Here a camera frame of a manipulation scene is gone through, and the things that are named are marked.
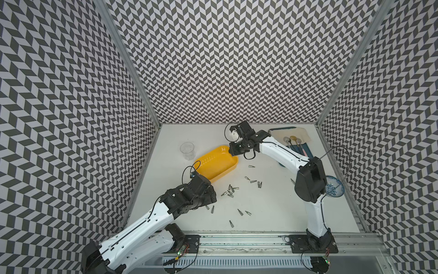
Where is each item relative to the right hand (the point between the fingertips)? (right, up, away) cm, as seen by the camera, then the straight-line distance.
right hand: (231, 152), depth 89 cm
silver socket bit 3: (+15, -18, +3) cm, 23 cm away
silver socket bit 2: (+9, -14, +5) cm, 18 cm away
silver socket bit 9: (+5, -29, -7) cm, 30 cm away
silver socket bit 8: (-9, -27, -6) cm, 29 cm away
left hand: (-11, -20, -12) cm, 26 cm away
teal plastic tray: (+40, +2, +17) cm, 43 cm away
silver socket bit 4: (+3, -19, +1) cm, 19 cm away
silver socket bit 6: (-4, -21, -2) cm, 21 cm away
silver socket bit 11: (0, -33, -10) cm, 34 cm away
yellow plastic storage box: (-9, -7, +12) cm, 16 cm away
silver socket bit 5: (-1, -19, 0) cm, 19 cm away
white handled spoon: (+37, +6, +19) cm, 42 cm away
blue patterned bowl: (+54, -18, -1) cm, 57 cm away
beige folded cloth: (+31, +10, +20) cm, 39 cm away
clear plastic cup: (-24, +1, +6) cm, 25 cm away
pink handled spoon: (+44, +5, +18) cm, 48 cm away
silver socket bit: (+12, -9, +13) cm, 20 cm away
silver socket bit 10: (+8, -29, -6) cm, 31 cm away
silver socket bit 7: (0, -22, -1) cm, 22 cm away
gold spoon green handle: (+42, +8, +22) cm, 48 cm away
